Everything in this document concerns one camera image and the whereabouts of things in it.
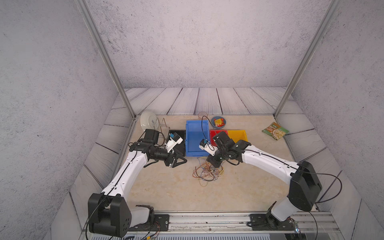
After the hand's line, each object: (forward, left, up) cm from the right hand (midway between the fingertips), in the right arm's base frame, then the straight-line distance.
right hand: (209, 158), depth 82 cm
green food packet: (+30, -50, -13) cm, 59 cm away
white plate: (+25, +38, +4) cm, 46 cm away
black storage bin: (+12, +17, -7) cm, 22 cm away
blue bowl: (+37, -4, -11) cm, 39 cm away
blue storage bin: (+24, +9, -10) cm, 27 cm away
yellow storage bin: (+23, -21, -9) cm, 32 cm away
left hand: (-3, +13, +6) cm, 14 cm away
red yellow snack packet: (+35, -9, -9) cm, 37 cm away
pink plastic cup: (+51, +4, -16) cm, 53 cm away
